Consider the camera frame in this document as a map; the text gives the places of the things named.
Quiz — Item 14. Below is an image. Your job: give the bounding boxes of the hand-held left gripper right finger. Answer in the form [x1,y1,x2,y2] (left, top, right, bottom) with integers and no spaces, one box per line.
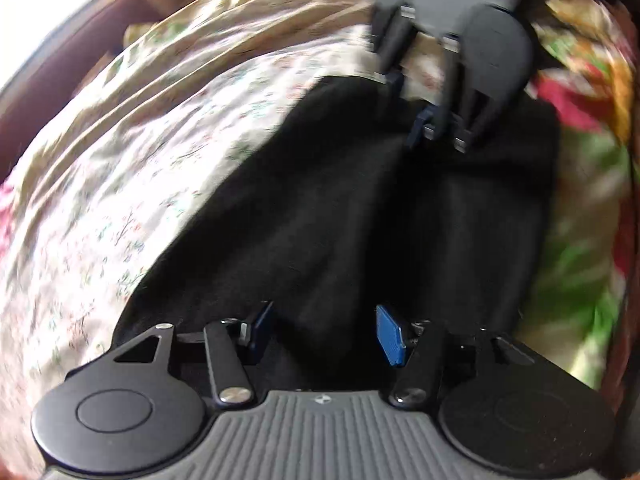
[376,305,536,409]

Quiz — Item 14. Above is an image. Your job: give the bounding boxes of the white floral bedsheet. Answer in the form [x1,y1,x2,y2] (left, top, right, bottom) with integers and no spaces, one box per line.
[0,25,451,466]

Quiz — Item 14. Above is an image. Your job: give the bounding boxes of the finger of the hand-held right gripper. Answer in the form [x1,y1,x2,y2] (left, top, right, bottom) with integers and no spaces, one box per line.
[372,7,416,98]
[406,35,501,153]

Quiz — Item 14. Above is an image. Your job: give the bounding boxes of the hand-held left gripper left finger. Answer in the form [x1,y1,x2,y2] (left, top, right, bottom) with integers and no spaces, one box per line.
[112,301,275,407]

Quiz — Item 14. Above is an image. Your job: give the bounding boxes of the black pants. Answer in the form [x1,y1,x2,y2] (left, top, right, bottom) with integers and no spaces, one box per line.
[112,75,561,393]

